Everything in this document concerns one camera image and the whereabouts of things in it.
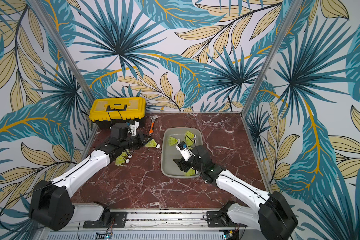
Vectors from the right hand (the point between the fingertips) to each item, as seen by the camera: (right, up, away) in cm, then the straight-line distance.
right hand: (177, 154), depth 80 cm
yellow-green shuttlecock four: (+7, -6, -11) cm, 14 cm away
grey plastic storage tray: (-5, -10, +7) cm, 13 cm away
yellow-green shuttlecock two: (+9, +9, +23) cm, 26 cm away
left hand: (-13, +9, -1) cm, 16 cm away
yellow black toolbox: (-47, +25, +18) cm, 56 cm away
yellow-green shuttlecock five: (-13, +6, 0) cm, 15 cm away
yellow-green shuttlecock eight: (-4, +6, +18) cm, 19 cm away
